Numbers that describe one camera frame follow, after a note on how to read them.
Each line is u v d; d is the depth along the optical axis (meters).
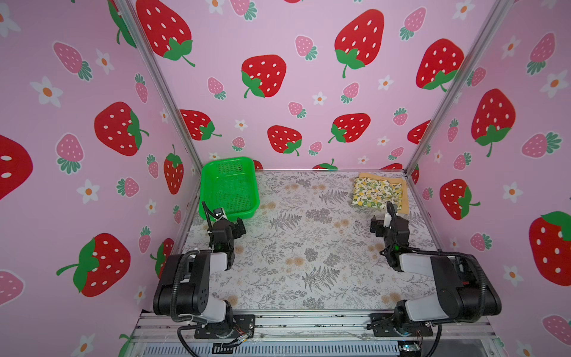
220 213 0.81
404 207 1.03
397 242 0.70
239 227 0.88
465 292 0.44
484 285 0.39
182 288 0.45
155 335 0.73
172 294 0.40
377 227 0.85
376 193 1.07
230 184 1.17
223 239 0.71
